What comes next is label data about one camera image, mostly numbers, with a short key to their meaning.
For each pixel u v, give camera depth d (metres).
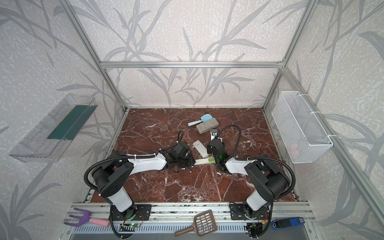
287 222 0.69
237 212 0.73
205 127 1.05
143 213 0.72
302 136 0.62
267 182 0.45
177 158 0.71
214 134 0.79
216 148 0.69
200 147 0.96
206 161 0.90
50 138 0.64
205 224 0.71
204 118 1.15
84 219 0.72
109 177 0.46
